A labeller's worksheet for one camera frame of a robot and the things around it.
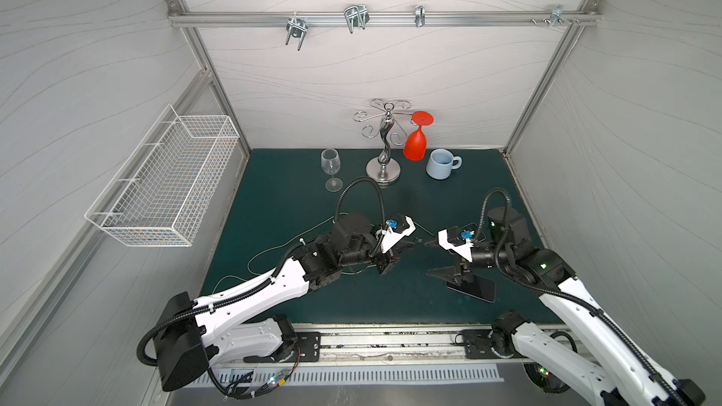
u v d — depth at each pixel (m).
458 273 0.57
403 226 0.56
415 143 0.96
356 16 0.77
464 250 0.56
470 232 0.54
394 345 0.75
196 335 0.39
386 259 0.59
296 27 0.79
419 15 0.78
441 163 1.09
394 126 0.93
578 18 0.79
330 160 0.98
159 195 0.68
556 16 0.77
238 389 0.69
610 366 0.42
